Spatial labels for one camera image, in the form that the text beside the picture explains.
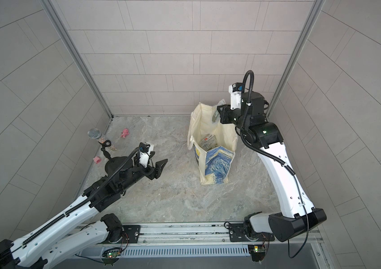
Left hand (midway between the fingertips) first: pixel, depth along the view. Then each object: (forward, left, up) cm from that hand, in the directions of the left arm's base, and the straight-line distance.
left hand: (164, 156), depth 70 cm
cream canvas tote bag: (+1, -22, -11) cm, 25 cm away
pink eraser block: (+10, +42, -21) cm, 48 cm away
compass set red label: (+23, -19, -18) cm, 35 cm away
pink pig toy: (+29, +32, -20) cm, 47 cm away
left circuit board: (-33, +20, -20) cm, 43 cm away
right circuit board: (-31, -39, -23) cm, 55 cm away
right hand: (+13, -22, +17) cm, 31 cm away
